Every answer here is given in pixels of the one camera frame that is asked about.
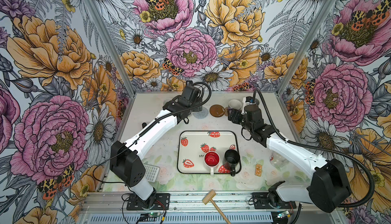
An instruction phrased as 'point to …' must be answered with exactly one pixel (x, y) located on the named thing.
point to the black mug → (232, 157)
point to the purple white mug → (234, 104)
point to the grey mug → (257, 101)
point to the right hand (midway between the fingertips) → (232, 115)
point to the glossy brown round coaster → (217, 110)
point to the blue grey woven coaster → (201, 114)
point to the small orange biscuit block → (258, 170)
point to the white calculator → (151, 172)
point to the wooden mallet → (209, 197)
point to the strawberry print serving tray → (192, 146)
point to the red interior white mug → (212, 159)
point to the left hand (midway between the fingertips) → (192, 105)
